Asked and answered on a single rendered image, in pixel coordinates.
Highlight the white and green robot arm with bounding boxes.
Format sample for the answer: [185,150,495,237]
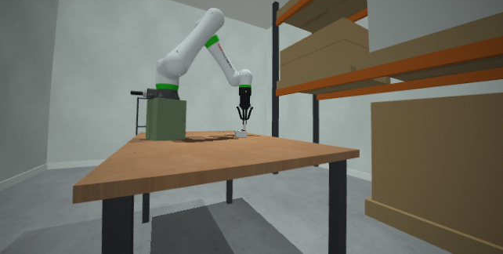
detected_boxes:
[131,8,252,100]

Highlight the white power strip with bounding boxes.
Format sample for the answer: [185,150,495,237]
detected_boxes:
[227,129,247,137]

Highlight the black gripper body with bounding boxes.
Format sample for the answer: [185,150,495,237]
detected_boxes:
[239,95,251,110]

